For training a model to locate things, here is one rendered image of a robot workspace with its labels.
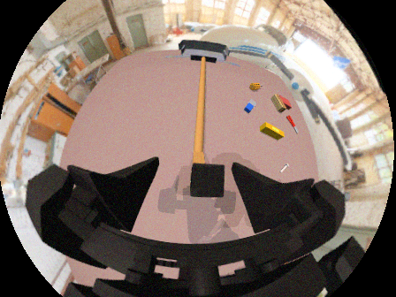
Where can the red rectangular block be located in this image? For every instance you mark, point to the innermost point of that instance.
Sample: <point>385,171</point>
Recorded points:
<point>288,105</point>

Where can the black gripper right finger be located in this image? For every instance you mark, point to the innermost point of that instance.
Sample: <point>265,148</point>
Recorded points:
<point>263,197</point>

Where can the tan scrub brush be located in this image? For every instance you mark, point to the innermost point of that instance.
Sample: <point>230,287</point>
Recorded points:
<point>278,102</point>

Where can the yellow rectangular block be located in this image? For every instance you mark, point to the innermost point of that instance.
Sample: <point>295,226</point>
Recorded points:
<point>272,131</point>

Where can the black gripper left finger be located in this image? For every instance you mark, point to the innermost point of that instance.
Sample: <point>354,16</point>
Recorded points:
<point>121,192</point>

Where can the yellow screwdriver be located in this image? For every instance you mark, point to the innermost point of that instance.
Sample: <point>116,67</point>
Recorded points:
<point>254,85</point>

